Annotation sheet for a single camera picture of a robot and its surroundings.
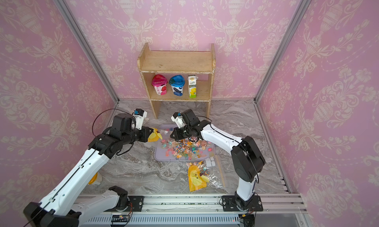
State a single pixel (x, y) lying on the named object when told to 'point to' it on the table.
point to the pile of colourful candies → (188, 148)
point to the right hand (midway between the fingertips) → (172, 136)
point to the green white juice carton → (192, 85)
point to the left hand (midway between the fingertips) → (153, 130)
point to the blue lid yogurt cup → (177, 82)
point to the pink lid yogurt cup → (160, 82)
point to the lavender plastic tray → (160, 152)
